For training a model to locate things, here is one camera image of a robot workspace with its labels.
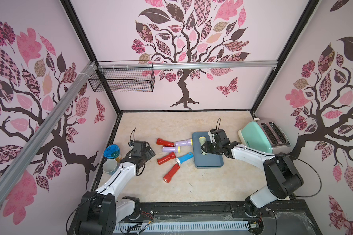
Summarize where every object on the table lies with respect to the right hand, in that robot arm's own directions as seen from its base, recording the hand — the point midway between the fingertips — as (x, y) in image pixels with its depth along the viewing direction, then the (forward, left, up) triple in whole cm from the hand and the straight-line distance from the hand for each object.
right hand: (203, 145), depth 91 cm
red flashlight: (+6, +28, -4) cm, 29 cm away
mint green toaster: (-1, -34, +12) cm, 36 cm away
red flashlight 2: (-5, +21, -4) cm, 21 cm away
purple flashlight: (+5, +11, -4) cm, 13 cm away
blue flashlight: (-7, +14, -3) cm, 16 cm away
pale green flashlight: (+5, 0, 0) cm, 5 cm away
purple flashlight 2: (0, +18, -4) cm, 18 cm away
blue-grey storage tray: (-8, -3, -5) cm, 10 cm away
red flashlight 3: (-19, +22, -4) cm, 29 cm away
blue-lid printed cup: (-4, +56, +3) cm, 56 cm away
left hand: (-7, +35, -1) cm, 36 cm away
